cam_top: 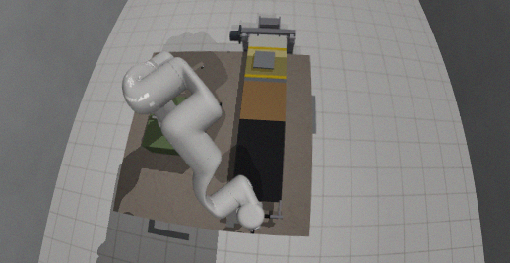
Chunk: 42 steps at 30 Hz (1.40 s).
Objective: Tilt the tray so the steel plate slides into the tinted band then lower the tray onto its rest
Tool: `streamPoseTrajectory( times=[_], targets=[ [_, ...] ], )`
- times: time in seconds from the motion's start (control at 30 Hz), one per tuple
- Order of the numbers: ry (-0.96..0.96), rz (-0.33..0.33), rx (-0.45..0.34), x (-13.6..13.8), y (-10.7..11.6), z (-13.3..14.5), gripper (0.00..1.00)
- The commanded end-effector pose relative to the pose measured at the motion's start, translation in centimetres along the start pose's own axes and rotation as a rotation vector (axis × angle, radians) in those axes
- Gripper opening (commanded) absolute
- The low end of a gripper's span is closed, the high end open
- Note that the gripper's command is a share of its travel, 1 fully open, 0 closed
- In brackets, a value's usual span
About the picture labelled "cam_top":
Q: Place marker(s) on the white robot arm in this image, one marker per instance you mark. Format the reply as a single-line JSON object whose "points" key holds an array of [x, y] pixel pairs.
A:
{"points": [[184, 127]]}

